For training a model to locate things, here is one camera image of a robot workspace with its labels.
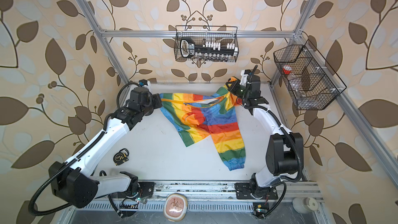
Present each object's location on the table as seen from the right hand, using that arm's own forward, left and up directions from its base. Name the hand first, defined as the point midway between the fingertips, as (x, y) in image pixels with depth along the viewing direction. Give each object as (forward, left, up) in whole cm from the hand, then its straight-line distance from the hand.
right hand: (227, 83), depth 84 cm
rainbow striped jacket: (-9, +19, -17) cm, 27 cm away
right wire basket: (-9, -39, +8) cm, 41 cm away
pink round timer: (-52, +27, -24) cm, 64 cm away
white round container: (-54, -27, -17) cm, 63 cm away
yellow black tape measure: (-30, +59, -24) cm, 70 cm away
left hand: (-7, +35, +1) cm, 36 cm away
